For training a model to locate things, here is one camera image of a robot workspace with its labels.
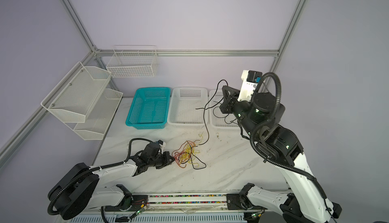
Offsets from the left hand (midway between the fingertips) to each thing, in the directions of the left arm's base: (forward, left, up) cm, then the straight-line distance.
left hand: (174, 160), depth 86 cm
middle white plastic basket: (+43, -5, -2) cm, 44 cm away
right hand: (+5, -21, +51) cm, 56 cm away
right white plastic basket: (+31, -27, -1) cm, 41 cm away
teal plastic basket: (+42, +24, -3) cm, 48 cm away
